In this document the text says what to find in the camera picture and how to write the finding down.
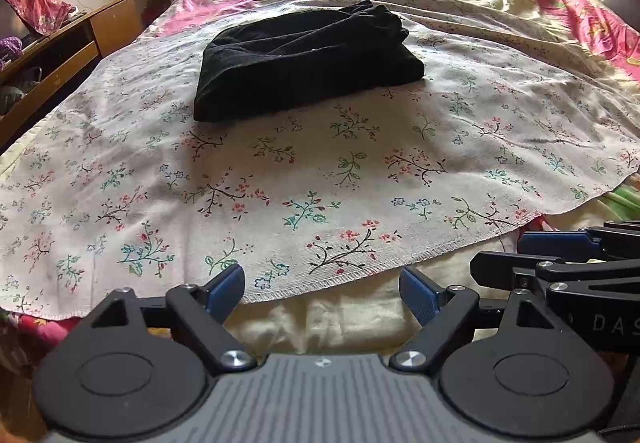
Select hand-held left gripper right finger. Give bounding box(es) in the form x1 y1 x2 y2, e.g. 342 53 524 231
389 266 562 372

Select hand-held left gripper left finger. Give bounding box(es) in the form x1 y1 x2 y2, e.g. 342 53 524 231
89 265 257 372

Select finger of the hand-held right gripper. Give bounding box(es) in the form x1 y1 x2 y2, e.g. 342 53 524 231
516 221 640 265
469 250 640 296

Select black pants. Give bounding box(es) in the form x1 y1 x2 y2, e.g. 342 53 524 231
192 0 427 124

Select white floral bed sheet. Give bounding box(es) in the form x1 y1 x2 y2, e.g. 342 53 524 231
0 0 640 324

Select pink flowered cream quilt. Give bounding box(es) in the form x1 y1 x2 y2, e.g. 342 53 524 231
0 0 640 359

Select grey clothes pile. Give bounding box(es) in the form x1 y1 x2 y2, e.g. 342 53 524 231
0 67 45 114

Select purple knitted cloth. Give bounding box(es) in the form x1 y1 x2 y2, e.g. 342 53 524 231
0 36 24 70

